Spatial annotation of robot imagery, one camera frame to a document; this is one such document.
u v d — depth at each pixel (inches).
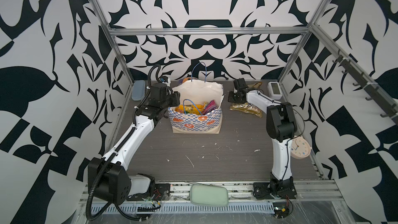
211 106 35.8
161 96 24.2
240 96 30.5
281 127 22.7
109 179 15.4
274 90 42.6
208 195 28.0
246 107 39.8
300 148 33.8
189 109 36.9
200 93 35.7
